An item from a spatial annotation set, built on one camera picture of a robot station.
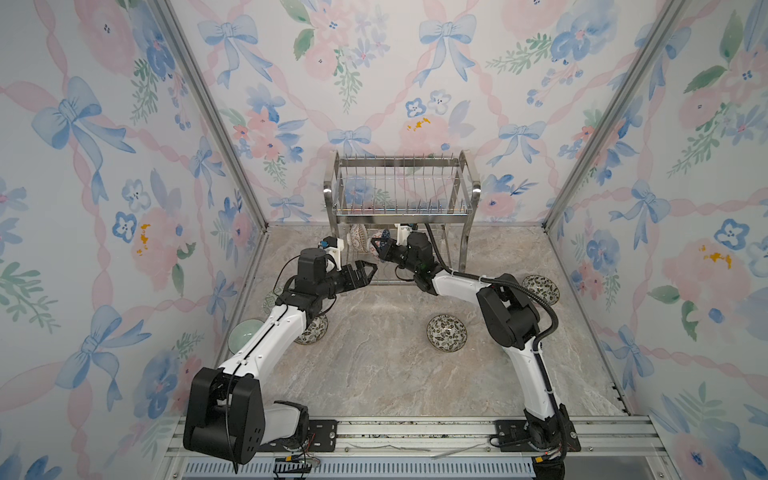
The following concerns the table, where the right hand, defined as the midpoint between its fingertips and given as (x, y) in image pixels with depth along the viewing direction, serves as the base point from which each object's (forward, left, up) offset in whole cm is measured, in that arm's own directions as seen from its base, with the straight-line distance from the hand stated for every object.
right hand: (371, 237), depth 94 cm
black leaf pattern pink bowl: (-8, -57, -15) cm, 59 cm away
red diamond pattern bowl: (+2, -1, 0) cm, 2 cm away
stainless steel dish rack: (-10, -9, +19) cm, 23 cm away
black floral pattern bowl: (-25, +16, -15) cm, 34 cm away
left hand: (-15, 0, +4) cm, 15 cm away
